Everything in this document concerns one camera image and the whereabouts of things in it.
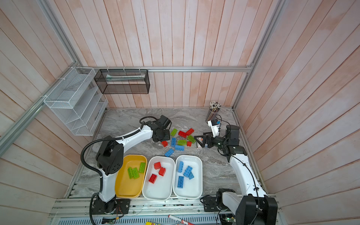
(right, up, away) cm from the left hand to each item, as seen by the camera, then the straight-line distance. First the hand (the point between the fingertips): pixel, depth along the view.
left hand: (165, 139), depth 93 cm
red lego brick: (-1, -18, -10) cm, 21 cm away
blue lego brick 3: (+5, -3, +7) cm, 9 cm away
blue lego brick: (+14, -18, -10) cm, 25 cm away
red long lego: (+12, +3, +8) cm, 15 cm away
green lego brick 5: (+18, 0, +5) cm, 19 cm away
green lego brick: (-18, -20, -9) cm, 28 cm away
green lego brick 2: (-14, -16, -7) cm, 23 cm away
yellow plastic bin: (-22, -27, -11) cm, 37 cm away
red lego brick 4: (-1, -3, +3) cm, 5 cm away
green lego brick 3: (-21, -18, -10) cm, 29 cm away
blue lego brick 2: (+10, -16, -7) cm, 20 cm away
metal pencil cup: (+35, +23, +4) cm, 42 cm away
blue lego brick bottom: (+10, -22, -14) cm, 28 cm away
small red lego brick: (+16, -4, +5) cm, 17 cm away
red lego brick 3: (-5, -15, -7) cm, 17 cm away
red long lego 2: (+17, +4, +11) cm, 21 cm away
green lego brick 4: (+5, +4, +11) cm, 13 cm away
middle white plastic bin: (0, -27, -14) cm, 30 cm away
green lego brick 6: (+11, -3, +5) cm, 12 cm away
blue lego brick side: (+9, -6, 0) cm, 11 cm away
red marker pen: (+11, -38, -25) cm, 47 cm away
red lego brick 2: (-7, -22, -10) cm, 25 cm away
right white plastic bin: (+17, -27, -14) cm, 34 cm away
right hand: (+21, +4, -14) cm, 26 cm away
